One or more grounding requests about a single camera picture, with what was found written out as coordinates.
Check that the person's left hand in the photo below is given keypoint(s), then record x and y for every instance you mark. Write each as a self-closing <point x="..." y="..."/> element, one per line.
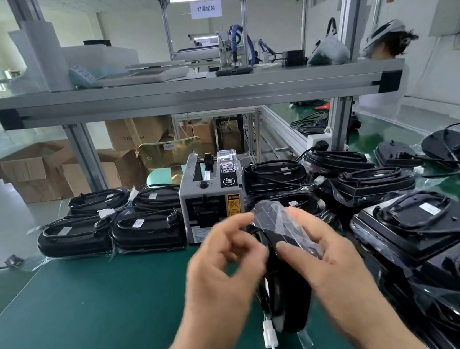
<point x="220" y="295"/>

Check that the person's right hand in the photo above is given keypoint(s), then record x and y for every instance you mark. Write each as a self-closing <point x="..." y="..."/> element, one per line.
<point x="339" y="280"/>

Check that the group of bagged black lamps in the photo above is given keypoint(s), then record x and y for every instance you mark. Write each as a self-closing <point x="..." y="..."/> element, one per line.
<point x="420" y="224"/>

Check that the unbagged black lamps with cables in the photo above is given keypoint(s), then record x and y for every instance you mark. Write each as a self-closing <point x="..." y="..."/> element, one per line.
<point x="452" y="145"/>

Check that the bagged black lamp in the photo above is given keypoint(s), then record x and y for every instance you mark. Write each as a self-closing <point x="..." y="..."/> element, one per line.
<point x="68" y="200"/>

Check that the person's right forearm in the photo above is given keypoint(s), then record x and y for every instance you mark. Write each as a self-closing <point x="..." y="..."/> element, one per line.
<point x="392" y="336"/>

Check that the grey tape dispenser machine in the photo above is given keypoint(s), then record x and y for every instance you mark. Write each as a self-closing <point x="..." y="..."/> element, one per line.
<point x="207" y="192"/>

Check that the green round stool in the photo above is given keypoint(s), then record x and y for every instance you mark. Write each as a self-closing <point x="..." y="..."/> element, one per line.
<point x="162" y="176"/>

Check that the white power socket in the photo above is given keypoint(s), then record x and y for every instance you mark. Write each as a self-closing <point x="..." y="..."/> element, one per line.
<point x="320" y="146"/>

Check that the grey metal shelf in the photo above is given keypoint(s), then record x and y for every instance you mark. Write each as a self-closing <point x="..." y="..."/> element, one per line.
<point x="195" y="93"/>

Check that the black phone on shelf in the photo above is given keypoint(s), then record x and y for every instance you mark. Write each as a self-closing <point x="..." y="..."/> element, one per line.
<point x="234" y="70"/>

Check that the black cup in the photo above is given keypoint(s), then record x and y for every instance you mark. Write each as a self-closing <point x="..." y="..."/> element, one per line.
<point x="294" y="58"/>

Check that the white flat scale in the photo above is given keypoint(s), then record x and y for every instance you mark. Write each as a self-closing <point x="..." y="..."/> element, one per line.
<point x="147" y="74"/>

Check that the grey barcode scanner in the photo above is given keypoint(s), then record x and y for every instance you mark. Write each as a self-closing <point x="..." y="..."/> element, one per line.
<point x="327" y="47"/>

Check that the white handset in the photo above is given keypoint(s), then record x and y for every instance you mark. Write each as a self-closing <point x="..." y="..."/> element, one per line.
<point x="82" y="77"/>

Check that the white box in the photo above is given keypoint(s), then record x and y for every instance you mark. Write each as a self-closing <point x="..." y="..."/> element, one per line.
<point x="103" y="58"/>

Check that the black flat tray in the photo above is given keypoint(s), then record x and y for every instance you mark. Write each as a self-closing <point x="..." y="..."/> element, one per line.
<point x="97" y="42"/>

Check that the white hanging sign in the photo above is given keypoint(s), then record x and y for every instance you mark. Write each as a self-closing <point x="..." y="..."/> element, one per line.
<point x="206" y="8"/>

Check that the metal floor bracket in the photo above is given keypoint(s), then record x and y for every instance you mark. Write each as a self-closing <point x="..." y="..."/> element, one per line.
<point x="13" y="260"/>

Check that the aluminium workstation frame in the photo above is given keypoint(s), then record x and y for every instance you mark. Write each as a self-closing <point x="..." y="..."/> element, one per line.
<point x="167" y="37"/>

